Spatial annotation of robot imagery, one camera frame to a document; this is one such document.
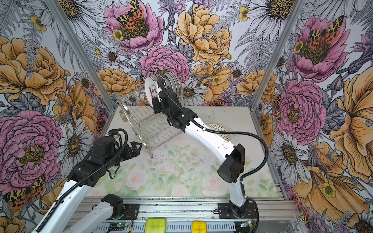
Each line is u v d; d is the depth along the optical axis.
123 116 1.09
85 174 0.47
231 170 0.51
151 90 0.81
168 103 0.55
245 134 0.46
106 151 0.52
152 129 1.02
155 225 0.70
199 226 0.70
